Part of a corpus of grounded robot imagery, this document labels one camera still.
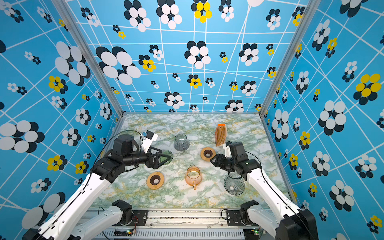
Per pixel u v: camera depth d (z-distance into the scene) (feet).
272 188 1.54
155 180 2.84
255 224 1.92
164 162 2.07
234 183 2.69
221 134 3.19
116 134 3.67
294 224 1.27
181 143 3.07
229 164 2.22
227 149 2.47
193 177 2.74
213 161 2.53
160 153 2.37
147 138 1.99
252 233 2.31
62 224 1.28
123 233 2.36
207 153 3.16
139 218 2.41
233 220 2.37
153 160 1.98
